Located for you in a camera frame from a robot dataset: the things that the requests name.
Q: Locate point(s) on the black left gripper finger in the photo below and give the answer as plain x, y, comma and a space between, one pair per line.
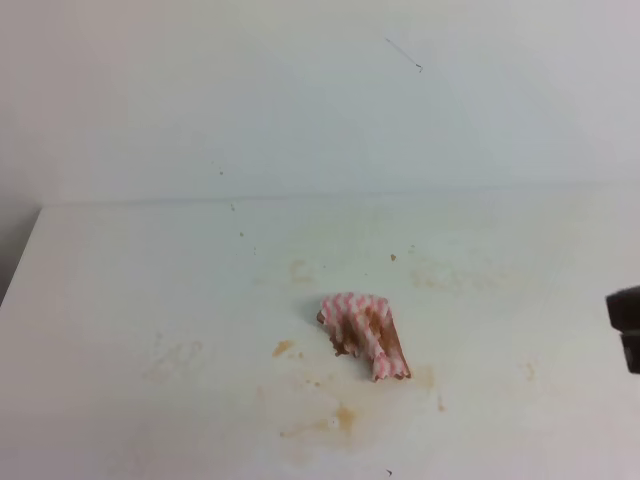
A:
631, 348

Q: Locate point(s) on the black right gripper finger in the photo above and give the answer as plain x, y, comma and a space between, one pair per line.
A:
623, 308

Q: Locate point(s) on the pink white striped rag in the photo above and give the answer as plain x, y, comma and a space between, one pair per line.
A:
362, 325

